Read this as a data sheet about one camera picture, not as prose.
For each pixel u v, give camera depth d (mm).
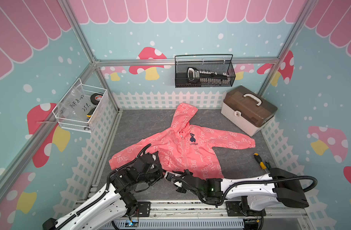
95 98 798
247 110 942
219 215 742
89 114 645
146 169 575
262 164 893
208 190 551
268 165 893
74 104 668
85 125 649
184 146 974
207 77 878
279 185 483
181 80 867
